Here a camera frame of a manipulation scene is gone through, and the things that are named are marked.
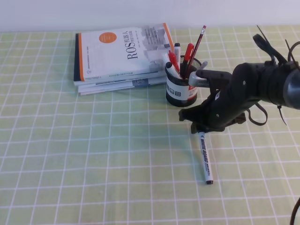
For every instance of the bottom white book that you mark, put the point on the bottom white book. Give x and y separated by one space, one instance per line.
99 88

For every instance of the black tipped white marker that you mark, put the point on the black tipped white marker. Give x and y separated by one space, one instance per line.
170 68

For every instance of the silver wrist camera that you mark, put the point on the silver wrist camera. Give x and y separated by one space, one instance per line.
212 79

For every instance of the grey pen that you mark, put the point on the grey pen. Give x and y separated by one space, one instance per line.
203 65

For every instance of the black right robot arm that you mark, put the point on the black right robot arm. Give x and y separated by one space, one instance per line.
275 81

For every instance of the middle white book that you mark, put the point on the middle white book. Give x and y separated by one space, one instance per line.
110 82

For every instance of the red capped marker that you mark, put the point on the red capped marker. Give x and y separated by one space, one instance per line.
173 60

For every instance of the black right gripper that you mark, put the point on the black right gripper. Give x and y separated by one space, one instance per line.
226 107

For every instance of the red pencil with eraser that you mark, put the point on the red pencil with eraser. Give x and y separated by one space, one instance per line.
188 68

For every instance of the black mesh pen holder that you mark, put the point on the black mesh pen holder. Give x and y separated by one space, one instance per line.
178 92

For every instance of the white orange ROS book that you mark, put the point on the white orange ROS book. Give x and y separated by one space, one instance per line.
121 54

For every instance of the red pen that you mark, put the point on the red pen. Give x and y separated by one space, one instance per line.
186 59

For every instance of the white board marker pen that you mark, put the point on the white board marker pen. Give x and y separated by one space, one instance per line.
205 159

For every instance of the black capped white marker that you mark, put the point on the black capped white marker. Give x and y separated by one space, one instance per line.
177 52

